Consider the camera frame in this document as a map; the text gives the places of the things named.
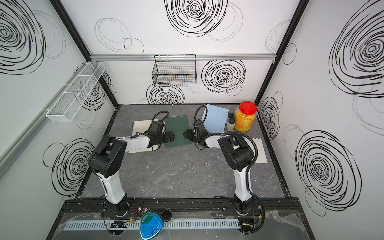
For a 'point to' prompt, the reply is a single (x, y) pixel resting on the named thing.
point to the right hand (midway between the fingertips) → (186, 135)
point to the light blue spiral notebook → (216, 119)
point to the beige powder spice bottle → (230, 124)
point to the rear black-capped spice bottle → (231, 116)
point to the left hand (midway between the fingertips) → (171, 137)
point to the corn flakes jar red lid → (244, 116)
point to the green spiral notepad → (177, 125)
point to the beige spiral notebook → (141, 126)
